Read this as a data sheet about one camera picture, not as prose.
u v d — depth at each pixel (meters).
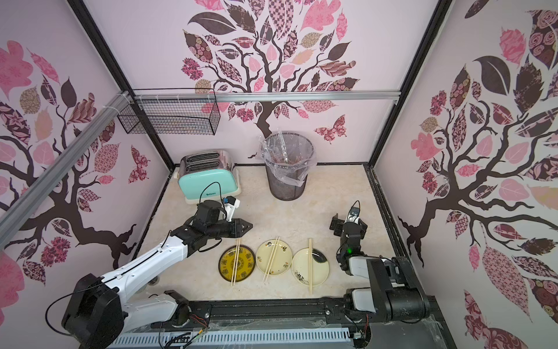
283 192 1.00
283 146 0.98
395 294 0.43
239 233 0.73
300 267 0.84
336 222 0.82
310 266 0.83
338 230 0.83
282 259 0.86
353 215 0.76
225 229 0.70
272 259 0.85
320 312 0.75
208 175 0.94
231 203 0.74
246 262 0.86
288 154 1.01
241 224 0.74
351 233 0.70
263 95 0.92
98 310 0.39
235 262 0.83
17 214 0.50
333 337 0.70
